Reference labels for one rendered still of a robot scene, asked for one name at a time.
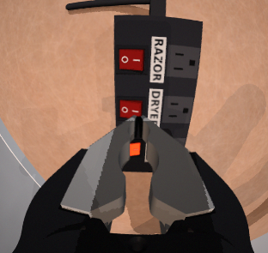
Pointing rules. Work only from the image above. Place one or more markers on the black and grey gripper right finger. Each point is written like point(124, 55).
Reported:
point(185, 187)

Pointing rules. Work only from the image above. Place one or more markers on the black power strip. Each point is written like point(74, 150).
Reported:
point(156, 62)

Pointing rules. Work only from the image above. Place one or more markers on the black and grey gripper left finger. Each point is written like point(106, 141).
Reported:
point(90, 184)

